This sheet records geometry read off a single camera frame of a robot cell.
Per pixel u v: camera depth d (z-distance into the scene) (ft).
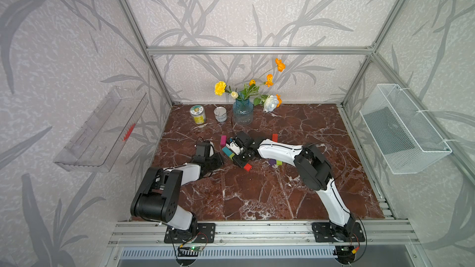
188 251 2.37
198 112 3.45
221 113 3.56
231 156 3.03
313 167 1.80
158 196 1.46
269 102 2.77
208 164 2.59
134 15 2.68
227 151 3.09
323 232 2.41
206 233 2.38
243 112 3.34
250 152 2.32
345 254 2.42
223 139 3.34
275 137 3.40
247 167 2.99
